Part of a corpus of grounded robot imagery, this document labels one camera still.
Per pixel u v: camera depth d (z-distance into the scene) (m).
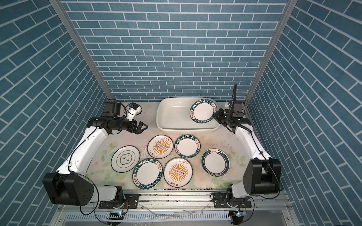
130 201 0.73
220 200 0.74
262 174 0.43
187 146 0.94
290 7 0.72
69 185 0.39
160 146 0.94
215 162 0.92
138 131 0.69
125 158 0.89
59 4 0.69
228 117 0.64
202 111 0.92
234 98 0.74
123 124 0.65
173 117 1.09
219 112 0.75
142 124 0.71
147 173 0.83
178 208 0.73
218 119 0.76
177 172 0.83
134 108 0.70
